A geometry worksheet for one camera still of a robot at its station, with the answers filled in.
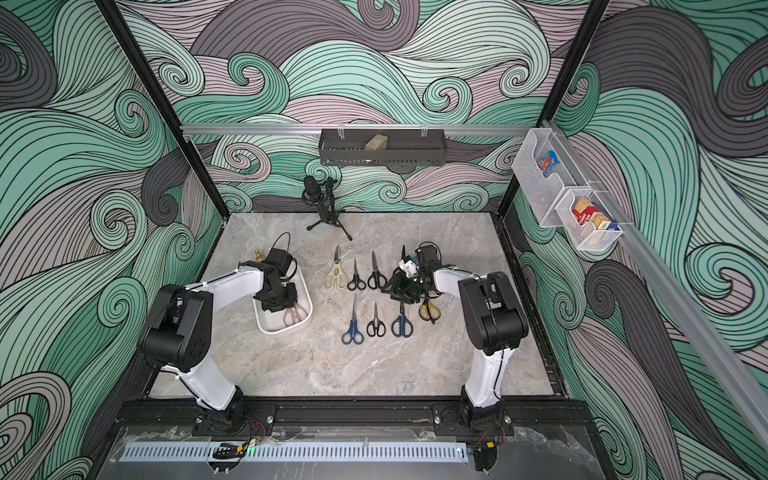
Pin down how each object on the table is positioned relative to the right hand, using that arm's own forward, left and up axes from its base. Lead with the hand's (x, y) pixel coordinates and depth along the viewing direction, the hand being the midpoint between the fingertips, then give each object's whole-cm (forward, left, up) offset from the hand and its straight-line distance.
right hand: (389, 293), depth 94 cm
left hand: (-2, +32, 0) cm, 32 cm away
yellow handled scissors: (-5, -12, -2) cm, 14 cm away
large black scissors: (+16, -6, -3) cm, 18 cm away
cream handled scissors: (+8, +18, -1) cm, 20 cm away
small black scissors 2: (-10, +4, -2) cm, 11 cm away
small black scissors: (+6, +11, -2) cm, 13 cm away
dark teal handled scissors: (-10, -4, -3) cm, 11 cm away
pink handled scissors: (-6, +31, -2) cm, 31 cm away
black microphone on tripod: (+29, +23, +17) cm, 40 cm away
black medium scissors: (+7, +4, -2) cm, 8 cm away
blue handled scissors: (-13, +11, -2) cm, 17 cm away
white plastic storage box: (-9, +36, -1) cm, 38 cm away
